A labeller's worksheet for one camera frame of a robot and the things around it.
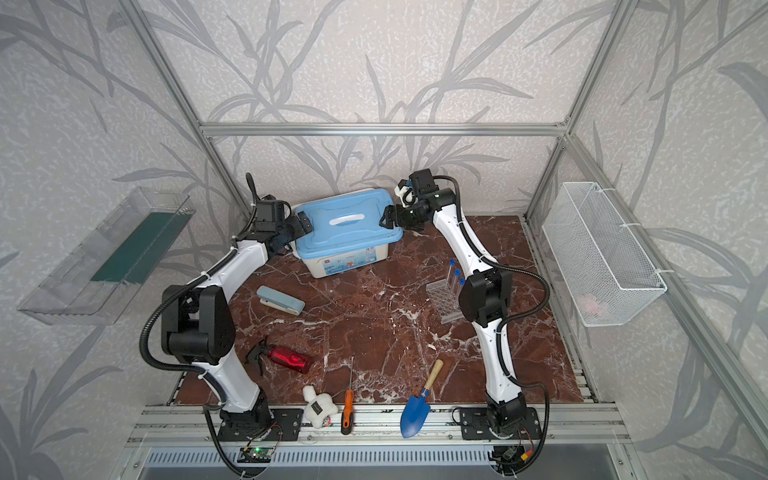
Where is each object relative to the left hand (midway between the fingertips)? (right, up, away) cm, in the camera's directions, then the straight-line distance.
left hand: (302, 214), depth 94 cm
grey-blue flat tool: (-6, -27, -2) cm, 28 cm away
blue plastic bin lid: (+13, -3, 0) cm, 14 cm away
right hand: (+29, -1, -3) cm, 29 cm away
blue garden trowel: (+36, -52, -17) cm, 66 cm away
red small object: (-3, -41, -11) cm, 43 cm away
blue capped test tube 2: (+48, -18, -7) cm, 52 cm away
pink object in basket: (+78, -24, -22) cm, 85 cm away
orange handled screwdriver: (+19, -52, -20) cm, 59 cm away
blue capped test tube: (+47, -19, -3) cm, 51 cm away
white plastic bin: (+5, -17, +2) cm, 18 cm away
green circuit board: (-4, -61, -22) cm, 65 cm away
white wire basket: (+75, -14, -32) cm, 83 cm away
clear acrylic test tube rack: (+46, -28, +2) cm, 54 cm away
